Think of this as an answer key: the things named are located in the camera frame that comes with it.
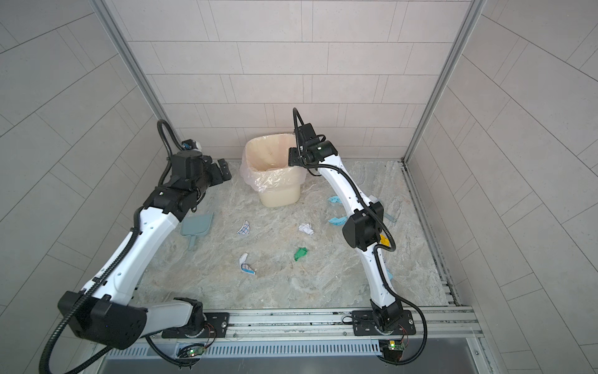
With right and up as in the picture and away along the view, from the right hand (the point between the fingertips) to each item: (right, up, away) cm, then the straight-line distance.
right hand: (295, 157), depth 90 cm
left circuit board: (-28, -57, -24) cm, 68 cm away
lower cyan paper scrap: (+18, -26, +4) cm, 32 cm away
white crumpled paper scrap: (+4, -28, +2) cm, 29 cm away
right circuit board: (+30, -58, -21) cm, 69 cm away
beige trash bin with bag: (-10, -5, -9) cm, 15 cm away
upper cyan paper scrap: (+17, -17, +11) cm, 27 cm away
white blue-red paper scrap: (-18, -40, -8) cm, 44 cm away
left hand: (-23, -3, -15) cm, 28 cm away
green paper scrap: (+2, -36, -5) cm, 36 cm away
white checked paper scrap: (-20, -29, +1) cm, 35 cm away
